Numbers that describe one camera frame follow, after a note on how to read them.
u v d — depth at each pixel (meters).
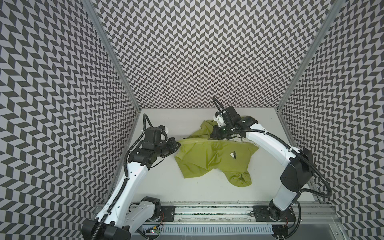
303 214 0.69
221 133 0.71
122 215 0.38
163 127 0.71
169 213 0.72
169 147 0.65
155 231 0.66
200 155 0.82
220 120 0.75
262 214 0.72
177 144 0.75
